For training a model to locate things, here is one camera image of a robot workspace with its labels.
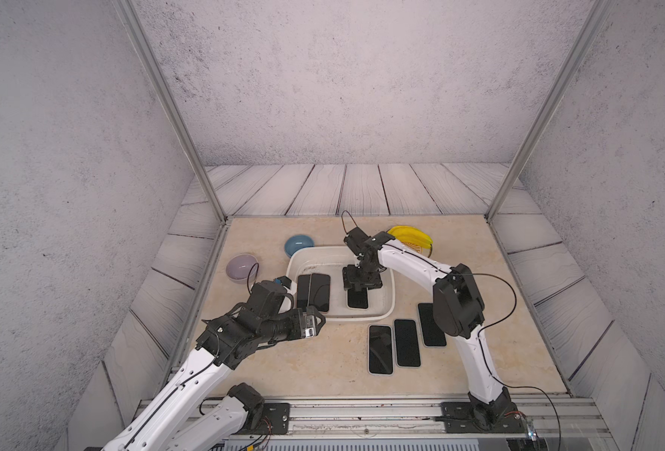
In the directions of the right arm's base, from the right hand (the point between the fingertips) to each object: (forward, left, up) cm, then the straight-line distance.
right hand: (353, 287), depth 93 cm
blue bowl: (+21, +22, -2) cm, 30 cm away
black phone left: (+1, +11, -4) cm, 12 cm away
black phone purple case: (-5, -1, 0) cm, 5 cm away
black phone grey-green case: (-17, -16, -3) cm, 23 cm away
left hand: (-19, +9, +14) cm, 25 cm away
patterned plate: (+18, -27, -5) cm, 33 cm away
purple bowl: (+9, +40, -2) cm, 41 cm away
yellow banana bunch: (+23, -22, -1) cm, 32 cm away
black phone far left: (+1, +17, -4) cm, 18 cm away
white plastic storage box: (+13, +17, -4) cm, 22 cm away
